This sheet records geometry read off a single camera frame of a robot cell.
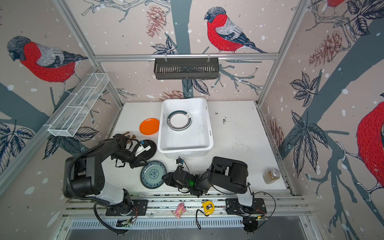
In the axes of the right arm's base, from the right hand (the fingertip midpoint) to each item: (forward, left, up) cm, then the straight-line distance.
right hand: (161, 181), depth 81 cm
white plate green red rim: (+42, -5, +1) cm, 43 cm away
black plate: (+16, +11, 0) cm, 19 cm away
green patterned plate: (+3, +6, 0) cm, 7 cm away
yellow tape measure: (-11, -27, 0) cm, 29 cm away
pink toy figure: (-13, -13, 0) cm, 18 cm away
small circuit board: (-19, +14, -2) cm, 24 cm away
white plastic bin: (+26, -17, -2) cm, 31 cm away
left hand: (+8, +11, +3) cm, 14 cm away
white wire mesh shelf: (+28, +44, +31) cm, 60 cm away
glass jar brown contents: (+3, -59, +5) cm, 59 cm away
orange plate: (+38, +17, 0) cm, 41 cm away
